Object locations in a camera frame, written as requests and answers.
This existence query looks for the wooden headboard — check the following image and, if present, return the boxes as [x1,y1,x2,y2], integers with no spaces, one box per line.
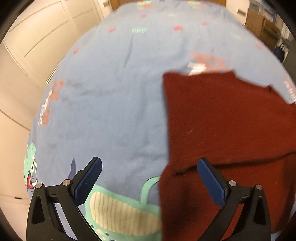
[109,0,227,10]

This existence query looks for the dark red knit sweater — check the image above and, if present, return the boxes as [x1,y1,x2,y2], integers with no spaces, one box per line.
[159,72,295,240]

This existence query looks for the wooden desk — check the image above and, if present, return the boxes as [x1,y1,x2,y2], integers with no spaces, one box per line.
[245,8,280,51]

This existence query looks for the blue cartoon print bedsheet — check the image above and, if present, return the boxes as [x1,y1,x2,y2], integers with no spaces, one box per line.
[23,1,295,240]

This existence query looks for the cream wardrobe doors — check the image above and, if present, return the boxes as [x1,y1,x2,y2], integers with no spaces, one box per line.
[0,0,112,209]

